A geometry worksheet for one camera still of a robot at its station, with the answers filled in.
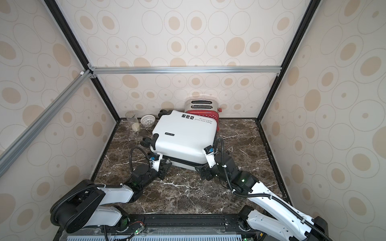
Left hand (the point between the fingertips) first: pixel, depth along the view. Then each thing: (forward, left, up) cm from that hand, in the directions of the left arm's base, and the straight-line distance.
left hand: (172, 162), depth 84 cm
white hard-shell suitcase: (+8, -5, +11) cm, 15 cm away
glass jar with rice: (+32, +31, +1) cm, 44 cm away
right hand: (-5, -19, +9) cm, 21 cm away
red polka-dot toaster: (+42, -18, +5) cm, 46 cm away
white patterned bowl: (+41, +25, -8) cm, 48 cm away
